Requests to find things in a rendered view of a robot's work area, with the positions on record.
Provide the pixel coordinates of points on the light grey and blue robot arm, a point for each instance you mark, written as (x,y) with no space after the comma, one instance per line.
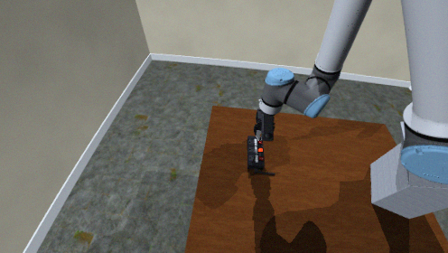
(425,150)

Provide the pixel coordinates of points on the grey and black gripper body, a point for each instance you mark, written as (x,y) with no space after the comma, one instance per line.
(259,116)

